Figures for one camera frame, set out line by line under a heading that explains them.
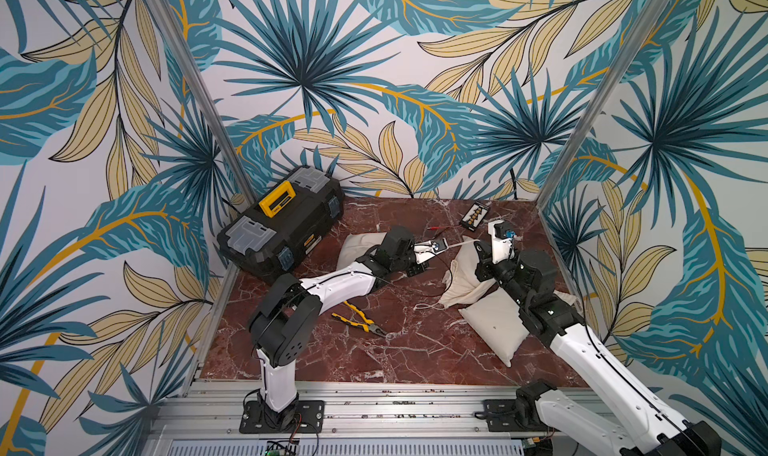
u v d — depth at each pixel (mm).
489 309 878
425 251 738
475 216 1134
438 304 925
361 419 747
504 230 615
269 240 858
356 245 965
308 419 733
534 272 543
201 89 854
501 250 644
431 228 1132
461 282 916
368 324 878
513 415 725
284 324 474
